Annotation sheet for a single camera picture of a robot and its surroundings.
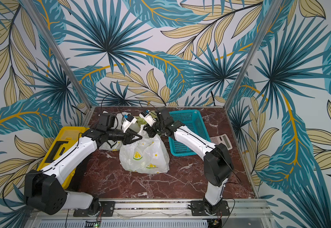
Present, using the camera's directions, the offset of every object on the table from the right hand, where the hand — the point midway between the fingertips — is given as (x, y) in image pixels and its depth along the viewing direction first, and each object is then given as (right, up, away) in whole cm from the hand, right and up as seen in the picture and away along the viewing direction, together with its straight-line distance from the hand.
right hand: (144, 126), depth 82 cm
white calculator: (+52, -9, +16) cm, 55 cm away
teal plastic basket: (+33, +4, +26) cm, 42 cm away
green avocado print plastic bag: (0, +3, -8) cm, 9 cm away
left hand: (-1, -6, -7) cm, 9 cm away
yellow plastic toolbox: (-48, -7, -2) cm, 49 cm away
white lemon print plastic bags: (+3, -16, -4) cm, 16 cm away
